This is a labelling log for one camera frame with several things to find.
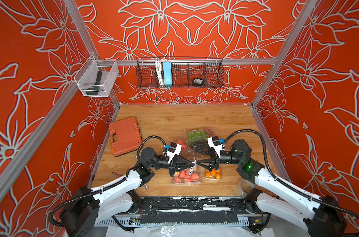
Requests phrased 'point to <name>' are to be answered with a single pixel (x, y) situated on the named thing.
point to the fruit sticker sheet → (192, 168)
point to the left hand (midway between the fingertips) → (192, 165)
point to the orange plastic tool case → (125, 137)
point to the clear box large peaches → (182, 177)
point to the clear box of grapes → (197, 139)
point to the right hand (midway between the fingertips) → (196, 155)
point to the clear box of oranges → (214, 175)
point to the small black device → (197, 81)
